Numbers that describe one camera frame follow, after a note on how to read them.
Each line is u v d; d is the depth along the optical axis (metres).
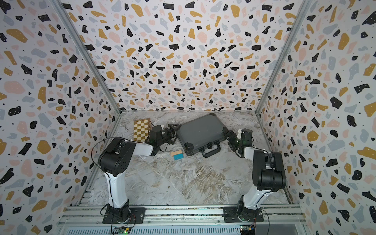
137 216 0.73
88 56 0.87
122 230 0.70
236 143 0.84
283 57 0.89
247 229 0.71
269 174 0.49
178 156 0.96
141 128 1.07
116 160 0.53
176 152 0.97
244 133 0.76
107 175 0.55
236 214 0.73
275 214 0.76
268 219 0.68
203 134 0.95
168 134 0.89
